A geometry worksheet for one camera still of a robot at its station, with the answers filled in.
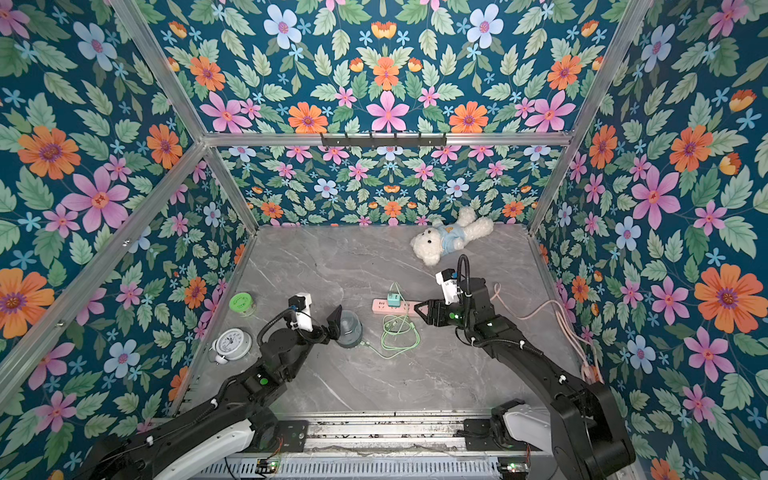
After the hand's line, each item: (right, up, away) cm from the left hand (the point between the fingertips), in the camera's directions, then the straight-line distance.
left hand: (330, 306), depth 79 cm
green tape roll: (-32, -1, +14) cm, 36 cm away
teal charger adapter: (+17, 0, +13) cm, 21 cm away
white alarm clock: (-31, -13, +8) cm, 34 cm away
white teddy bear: (+29, +18, +26) cm, 42 cm away
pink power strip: (+20, -3, +15) cm, 25 cm away
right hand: (+26, +1, +3) cm, 27 cm away
